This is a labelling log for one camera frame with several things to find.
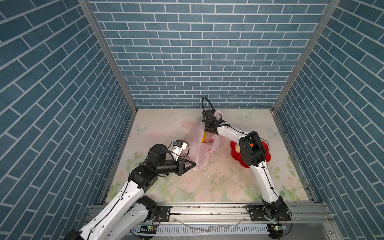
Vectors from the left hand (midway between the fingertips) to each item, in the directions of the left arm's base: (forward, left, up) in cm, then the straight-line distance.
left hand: (195, 167), depth 68 cm
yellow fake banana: (+20, -6, -4) cm, 22 cm away
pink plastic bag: (+9, -3, -2) cm, 10 cm away
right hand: (+41, -5, -16) cm, 44 cm away
